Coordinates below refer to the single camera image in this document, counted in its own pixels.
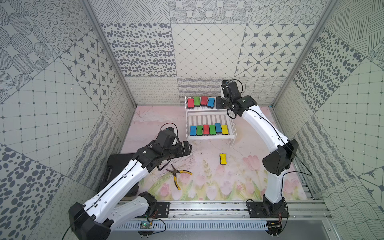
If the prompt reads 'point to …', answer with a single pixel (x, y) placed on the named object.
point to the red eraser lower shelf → (206, 129)
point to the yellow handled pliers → (175, 171)
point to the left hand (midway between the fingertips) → (185, 145)
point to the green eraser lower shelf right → (212, 129)
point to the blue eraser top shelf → (210, 102)
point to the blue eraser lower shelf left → (193, 130)
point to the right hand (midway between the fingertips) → (220, 103)
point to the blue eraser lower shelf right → (218, 128)
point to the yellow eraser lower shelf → (225, 131)
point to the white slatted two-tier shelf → (204, 115)
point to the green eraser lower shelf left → (199, 130)
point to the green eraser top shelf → (197, 101)
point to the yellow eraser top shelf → (223, 159)
